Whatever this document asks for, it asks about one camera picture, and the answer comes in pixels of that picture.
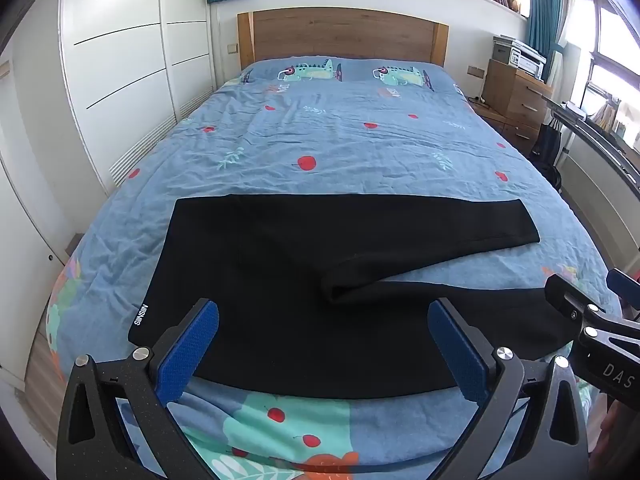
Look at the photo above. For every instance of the beige wall socket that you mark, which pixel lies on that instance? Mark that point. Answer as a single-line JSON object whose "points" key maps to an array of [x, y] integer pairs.
{"points": [[476, 71]]}

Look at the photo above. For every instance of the white printer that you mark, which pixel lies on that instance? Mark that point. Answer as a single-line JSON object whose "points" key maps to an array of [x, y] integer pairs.
{"points": [[520, 57]]}

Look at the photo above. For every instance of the window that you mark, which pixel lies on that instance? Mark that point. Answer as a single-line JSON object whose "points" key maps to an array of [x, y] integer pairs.
{"points": [[612, 50]]}

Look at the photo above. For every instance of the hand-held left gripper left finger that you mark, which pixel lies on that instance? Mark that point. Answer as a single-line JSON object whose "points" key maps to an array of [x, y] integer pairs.
{"points": [[191, 349]]}

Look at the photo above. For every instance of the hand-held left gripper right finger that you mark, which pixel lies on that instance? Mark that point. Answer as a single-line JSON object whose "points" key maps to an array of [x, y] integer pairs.
{"points": [[457, 349]]}

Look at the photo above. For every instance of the wooden headboard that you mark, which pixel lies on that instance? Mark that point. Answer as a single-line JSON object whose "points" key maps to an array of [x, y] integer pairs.
{"points": [[345, 35]]}

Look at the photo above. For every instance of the black bag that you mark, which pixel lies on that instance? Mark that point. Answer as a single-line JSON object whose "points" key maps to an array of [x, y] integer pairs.
{"points": [[546, 145]]}

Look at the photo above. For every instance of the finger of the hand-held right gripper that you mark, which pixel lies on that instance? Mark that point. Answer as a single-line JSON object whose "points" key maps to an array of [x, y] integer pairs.
{"points": [[622, 285], [567, 297]]}

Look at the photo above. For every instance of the blue printed bed blanket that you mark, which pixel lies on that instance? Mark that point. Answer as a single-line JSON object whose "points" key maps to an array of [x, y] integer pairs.
{"points": [[320, 135]]}

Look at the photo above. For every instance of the wooden bedside table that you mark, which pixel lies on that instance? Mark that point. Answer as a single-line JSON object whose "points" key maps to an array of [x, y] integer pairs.
{"points": [[487, 110]]}

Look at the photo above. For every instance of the white wardrobe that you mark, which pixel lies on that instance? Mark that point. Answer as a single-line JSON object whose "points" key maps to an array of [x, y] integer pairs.
{"points": [[125, 60]]}

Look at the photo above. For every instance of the wooden dresser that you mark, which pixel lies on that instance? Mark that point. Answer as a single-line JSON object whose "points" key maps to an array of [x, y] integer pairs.
{"points": [[520, 97]]}

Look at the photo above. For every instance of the black pants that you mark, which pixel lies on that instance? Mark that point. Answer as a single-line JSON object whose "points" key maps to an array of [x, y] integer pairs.
{"points": [[310, 280]]}

